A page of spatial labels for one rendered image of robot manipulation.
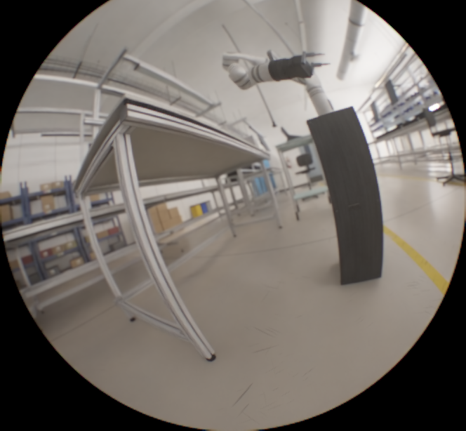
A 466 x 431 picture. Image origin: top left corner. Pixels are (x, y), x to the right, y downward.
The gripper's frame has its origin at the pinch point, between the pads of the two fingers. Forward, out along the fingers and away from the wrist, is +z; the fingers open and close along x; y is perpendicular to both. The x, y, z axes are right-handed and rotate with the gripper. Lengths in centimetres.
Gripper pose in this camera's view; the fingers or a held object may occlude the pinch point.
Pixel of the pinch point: (327, 59)
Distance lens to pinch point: 53.3
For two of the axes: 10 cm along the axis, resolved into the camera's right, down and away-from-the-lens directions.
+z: 6.3, 3.4, -7.0
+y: -2.3, 9.4, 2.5
